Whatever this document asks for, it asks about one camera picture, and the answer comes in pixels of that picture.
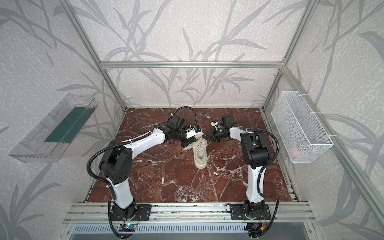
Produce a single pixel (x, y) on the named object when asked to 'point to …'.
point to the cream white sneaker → (200, 154)
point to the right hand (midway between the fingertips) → (204, 132)
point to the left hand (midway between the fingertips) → (196, 134)
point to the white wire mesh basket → (303, 138)
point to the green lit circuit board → (127, 227)
